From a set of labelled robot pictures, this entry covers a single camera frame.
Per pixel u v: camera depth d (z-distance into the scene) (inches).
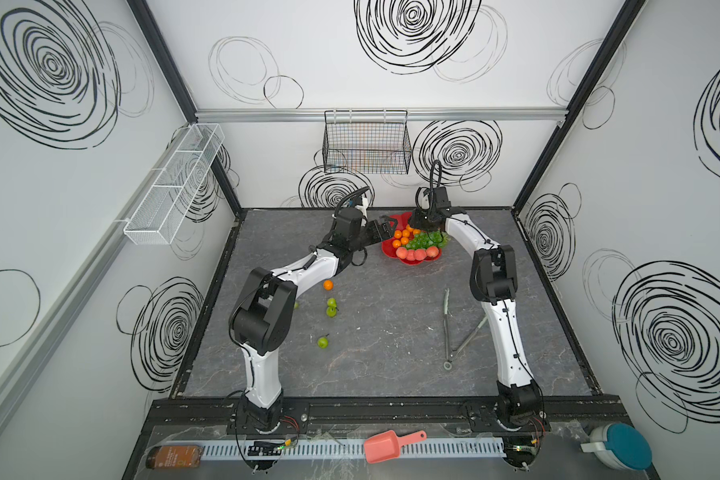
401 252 40.2
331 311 35.1
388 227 31.8
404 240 42.5
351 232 28.0
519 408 25.3
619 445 25.3
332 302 36.7
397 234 42.9
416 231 42.6
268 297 21.6
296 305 20.7
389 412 29.7
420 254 39.0
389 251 40.5
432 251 39.4
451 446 27.8
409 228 43.1
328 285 37.9
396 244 41.9
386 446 27.3
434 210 35.7
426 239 40.2
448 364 32.4
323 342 33.3
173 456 25.8
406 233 42.8
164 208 29.6
